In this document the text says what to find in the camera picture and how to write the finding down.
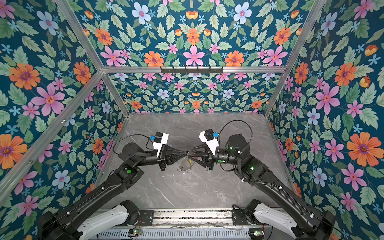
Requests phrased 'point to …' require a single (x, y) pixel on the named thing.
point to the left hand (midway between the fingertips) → (184, 155)
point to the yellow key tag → (191, 162)
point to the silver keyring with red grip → (185, 165)
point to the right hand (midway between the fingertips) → (191, 152)
